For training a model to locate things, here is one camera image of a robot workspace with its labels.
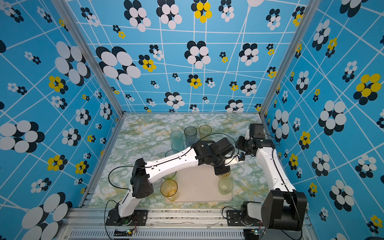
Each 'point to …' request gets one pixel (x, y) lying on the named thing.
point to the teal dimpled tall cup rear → (176, 133)
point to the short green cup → (225, 185)
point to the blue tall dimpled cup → (191, 138)
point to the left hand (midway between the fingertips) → (230, 167)
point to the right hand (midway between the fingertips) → (240, 143)
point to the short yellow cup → (226, 174)
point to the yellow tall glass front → (168, 189)
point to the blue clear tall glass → (171, 152)
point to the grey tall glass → (190, 132)
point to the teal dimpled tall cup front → (177, 143)
